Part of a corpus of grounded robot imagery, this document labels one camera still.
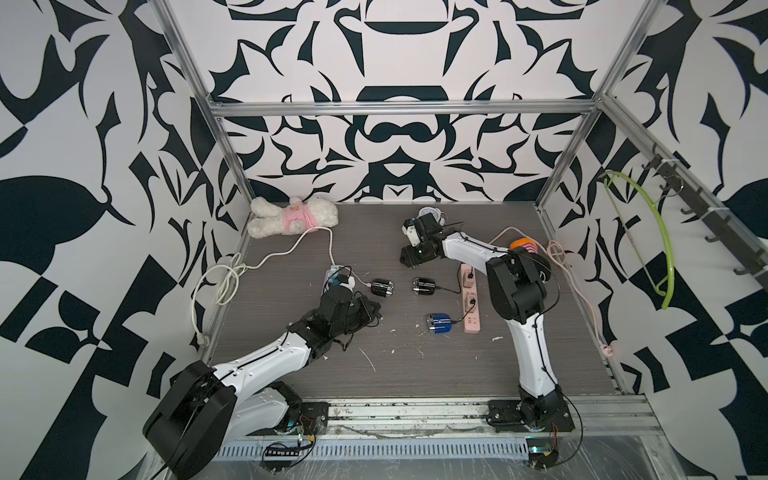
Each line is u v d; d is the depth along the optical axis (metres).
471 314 0.89
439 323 0.87
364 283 0.96
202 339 0.89
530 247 1.01
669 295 0.66
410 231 0.96
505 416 0.74
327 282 0.78
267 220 1.02
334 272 0.92
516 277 0.64
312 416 0.74
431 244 0.78
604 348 0.89
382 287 0.94
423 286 0.96
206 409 0.41
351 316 0.71
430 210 1.14
